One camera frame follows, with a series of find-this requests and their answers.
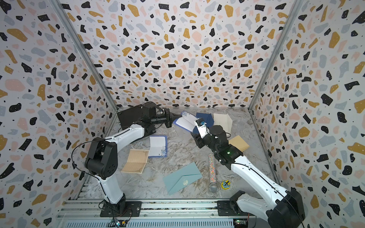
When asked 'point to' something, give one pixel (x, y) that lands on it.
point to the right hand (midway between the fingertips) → (195, 130)
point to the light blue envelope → (182, 177)
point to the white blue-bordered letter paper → (158, 146)
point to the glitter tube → (214, 187)
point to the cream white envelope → (223, 120)
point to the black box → (128, 117)
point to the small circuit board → (120, 223)
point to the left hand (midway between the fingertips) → (183, 115)
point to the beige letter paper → (136, 161)
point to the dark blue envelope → (207, 117)
